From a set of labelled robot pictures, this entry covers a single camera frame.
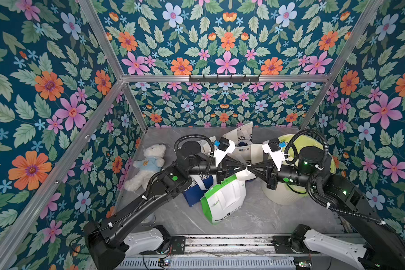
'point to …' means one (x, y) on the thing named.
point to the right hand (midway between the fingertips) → (252, 162)
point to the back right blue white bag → (241, 139)
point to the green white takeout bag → (223, 199)
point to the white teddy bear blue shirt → (148, 166)
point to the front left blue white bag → (199, 184)
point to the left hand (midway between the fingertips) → (245, 169)
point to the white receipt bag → (245, 175)
